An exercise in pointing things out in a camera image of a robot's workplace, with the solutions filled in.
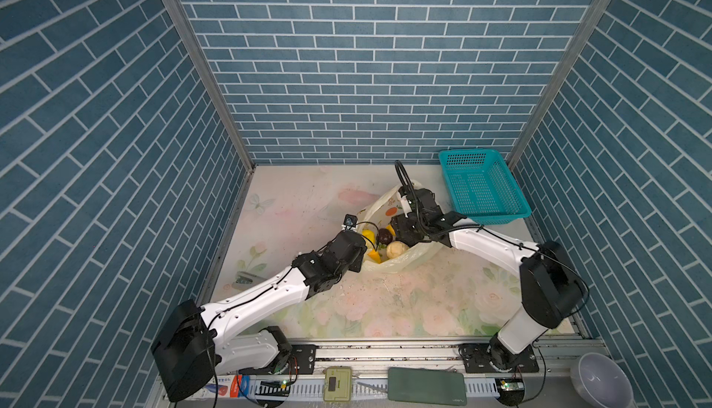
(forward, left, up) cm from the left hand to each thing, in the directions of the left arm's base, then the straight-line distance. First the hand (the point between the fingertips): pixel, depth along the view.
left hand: (357, 247), depth 81 cm
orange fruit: (+1, -5, -7) cm, 9 cm away
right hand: (+12, -13, -1) cm, 18 cm away
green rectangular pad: (-33, -16, -13) cm, 39 cm away
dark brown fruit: (+9, -9, -8) cm, 15 cm away
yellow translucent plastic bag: (+6, -6, +7) cm, 11 cm away
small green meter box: (-32, +5, -11) cm, 34 cm away
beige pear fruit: (+3, -13, -7) cm, 15 cm away
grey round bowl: (-33, -62, -10) cm, 72 cm away
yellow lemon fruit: (+9, -4, -8) cm, 13 cm away
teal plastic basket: (+35, -52, -12) cm, 64 cm away
